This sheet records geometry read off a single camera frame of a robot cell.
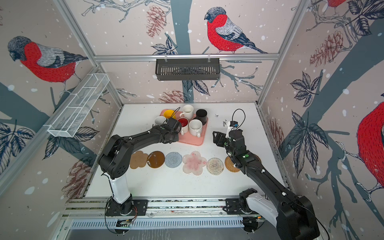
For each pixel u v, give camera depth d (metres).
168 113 1.05
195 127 1.02
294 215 0.39
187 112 1.04
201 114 1.04
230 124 0.73
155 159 0.90
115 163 0.49
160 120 1.00
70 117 0.73
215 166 0.88
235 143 0.61
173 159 0.90
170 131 0.76
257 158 0.57
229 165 0.88
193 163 0.89
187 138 1.01
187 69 1.07
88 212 0.73
